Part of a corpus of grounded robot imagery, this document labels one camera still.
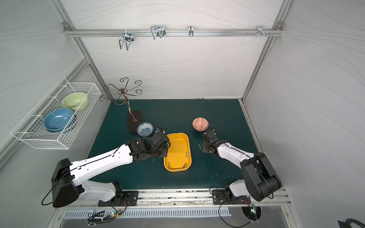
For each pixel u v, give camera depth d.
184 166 0.85
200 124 1.04
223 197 0.73
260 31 0.76
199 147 0.93
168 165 0.85
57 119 0.65
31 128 0.57
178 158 0.86
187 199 0.75
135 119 1.04
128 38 0.78
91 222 0.69
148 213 0.70
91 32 0.80
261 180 0.43
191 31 0.78
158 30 0.76
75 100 0.73
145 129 1.01
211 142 0.71
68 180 0.40
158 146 0.58
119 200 0.66
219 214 0.65
